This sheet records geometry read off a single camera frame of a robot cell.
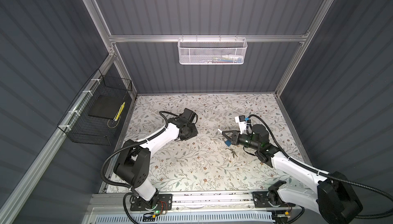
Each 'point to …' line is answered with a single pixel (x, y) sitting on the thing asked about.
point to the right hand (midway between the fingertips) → (224, 134)
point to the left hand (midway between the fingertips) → (195, 133)
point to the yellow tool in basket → (119, 111)
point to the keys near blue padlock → (233, 152)
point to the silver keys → (220, 131)
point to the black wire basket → (91, 118)
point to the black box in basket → (107, 106)
